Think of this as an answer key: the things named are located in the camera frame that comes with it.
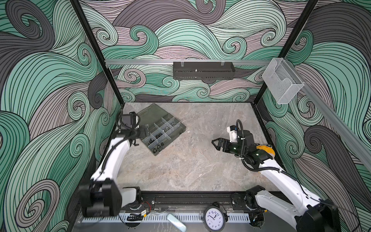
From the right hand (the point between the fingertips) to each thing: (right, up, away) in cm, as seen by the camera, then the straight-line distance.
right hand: (216, 143), depth 79 cm
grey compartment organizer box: (-33, +6, +22) cm, 40 cm away
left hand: (-44, +8, +4) cm, 45 cm away
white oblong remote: (-22, -33, -15) cm, 43 cm away
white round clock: (-4, -33, -12) cm, 35 cm away
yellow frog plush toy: (+34, -4, +7) cm, 35 cm away
